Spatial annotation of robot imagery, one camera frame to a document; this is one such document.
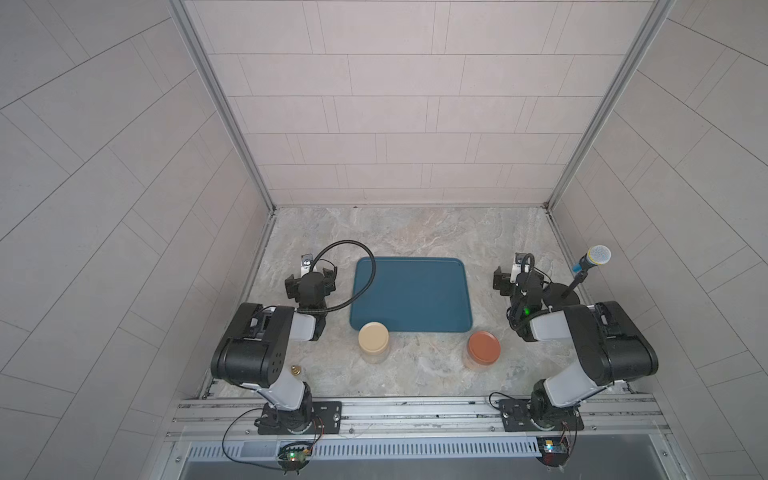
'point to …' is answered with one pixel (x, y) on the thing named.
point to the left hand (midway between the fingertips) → (314, 266)
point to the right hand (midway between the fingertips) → (513, 264)
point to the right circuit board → (554, 450)
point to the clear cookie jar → (474, 365)
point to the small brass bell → (296, 370)
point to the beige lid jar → (373, 341)
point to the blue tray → (413, 294)
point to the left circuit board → (294, 456)
